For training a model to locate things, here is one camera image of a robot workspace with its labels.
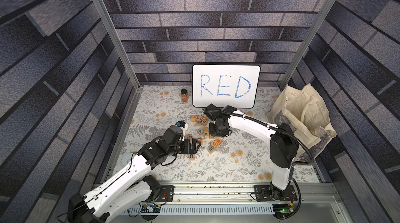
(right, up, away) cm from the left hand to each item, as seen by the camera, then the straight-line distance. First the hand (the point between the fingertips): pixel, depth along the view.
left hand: (195, 144), depth 74 cm
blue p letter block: (+2, +2, +19) cm, 19 cm away
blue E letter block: (+9, -7, +11) cm, 16 cm away
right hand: (+10, +3, +12) cm, 16 cm away
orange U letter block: (+11, -4, +13) cm, 17 cm away
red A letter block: (+3, -3, +16) cm, 16 cm away
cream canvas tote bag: (+61, +16, +14) cm, 64 cm away
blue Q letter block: (+2, +7, +23) cm, 24 cm away
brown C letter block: (-4, -1, +17) cm, 18 cm away
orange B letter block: (+13, -3, +15) cm, 20 cm away
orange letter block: (-3, +9, +24) cm, 26 cm away
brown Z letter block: (+1, +10, +24) cm, 26 cm away
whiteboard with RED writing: (+26, +30, +21) cm, 45 cm away
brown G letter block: (+5, +7, +23) cm, 25 cm away
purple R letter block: (-2, -10, +9) cm, 13 cm away
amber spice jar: (-9, +25, +32) cm, 41 cm away
